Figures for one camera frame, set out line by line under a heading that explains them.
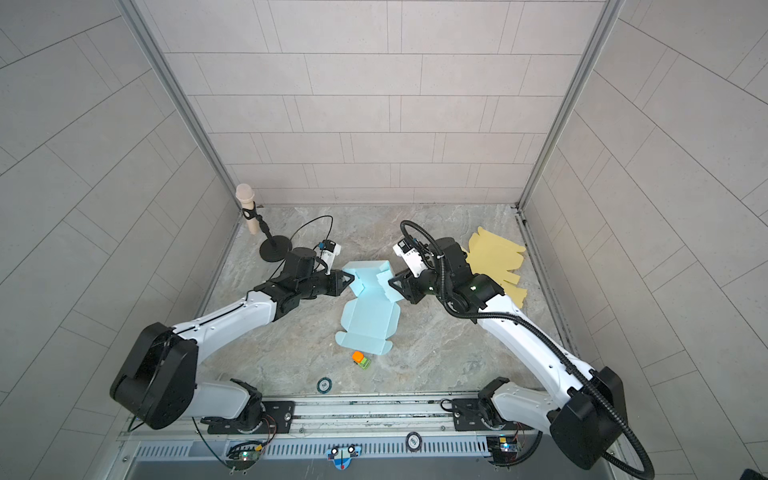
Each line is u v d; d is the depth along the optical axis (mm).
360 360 776
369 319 816
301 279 665
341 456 654
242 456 649
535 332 448
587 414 370
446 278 551
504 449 676
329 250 754
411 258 642
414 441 680
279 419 703
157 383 336
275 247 1026
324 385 756
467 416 708
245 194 832
